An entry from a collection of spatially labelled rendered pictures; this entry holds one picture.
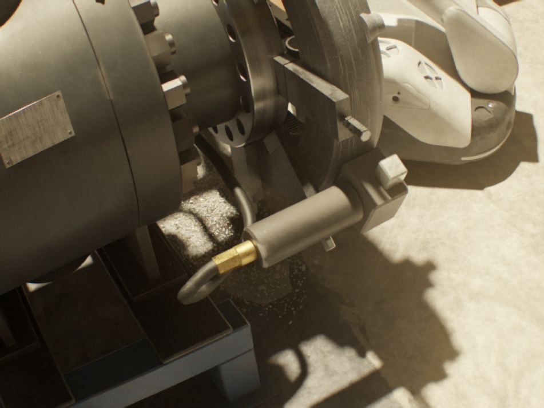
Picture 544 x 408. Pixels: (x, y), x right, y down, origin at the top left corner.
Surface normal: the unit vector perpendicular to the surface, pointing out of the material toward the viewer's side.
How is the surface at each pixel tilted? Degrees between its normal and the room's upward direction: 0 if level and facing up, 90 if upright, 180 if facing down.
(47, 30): 33
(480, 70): 90
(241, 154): 90
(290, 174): 90
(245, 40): 65
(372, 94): 84
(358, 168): 22
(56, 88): 53
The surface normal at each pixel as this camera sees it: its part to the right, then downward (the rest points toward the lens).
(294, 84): -0.86, 0.40
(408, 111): -0.22, 0.69
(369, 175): 0.12, -0.45
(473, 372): -0.08, -0.72
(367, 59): 0.48, 0.36
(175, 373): 0.51, 0.57
